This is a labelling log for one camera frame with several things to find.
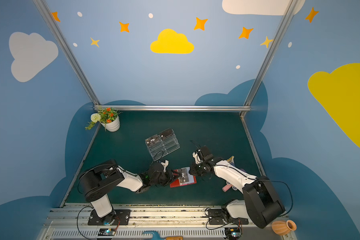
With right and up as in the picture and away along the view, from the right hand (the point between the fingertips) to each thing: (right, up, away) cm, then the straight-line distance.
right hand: (191, 170), depth 87 cm
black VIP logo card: (-25, +17, +7) cm, 31 cm away
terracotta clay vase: (+37, -18, -24) cm, 48 cm away
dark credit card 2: (-16, +21, +11) cm, 29 cm away
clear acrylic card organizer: (-18, +14, +10) cm, 25 cm away
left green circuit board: (-42, -25, -16) cm, 52 cm away
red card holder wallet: (-9, -6, -3) cm, 11 cm away
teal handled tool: (-17, -26, -18) cm, 36 cm away
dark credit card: (-5, -4, +1) cm, 6 cm away
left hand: (-5, -4, -2) cm, 7 cm away
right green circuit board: (+19, -26, -15) cm, 36 cm away
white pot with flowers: (-56, +32, +14) cm, 66 cm away
